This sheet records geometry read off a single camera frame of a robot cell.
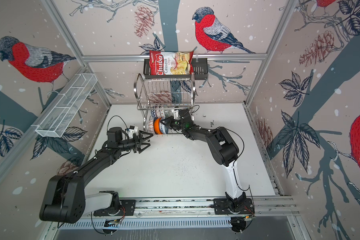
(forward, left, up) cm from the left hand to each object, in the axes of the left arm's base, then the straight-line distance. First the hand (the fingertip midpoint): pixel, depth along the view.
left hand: (150, 140), depth 79 cm
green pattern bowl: (+29, -6, -12) cm, 32 cm away
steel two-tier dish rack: (+49, +1, -16) cm, 52 cm away
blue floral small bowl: (+11, -6, -5) cm, 14 cm away
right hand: (+13, -2, -4) cm, 14 cm away
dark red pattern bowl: (+23, -1, -5) cm, 24 cm away
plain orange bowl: (+15, -1, -3) cm, 16 cm away
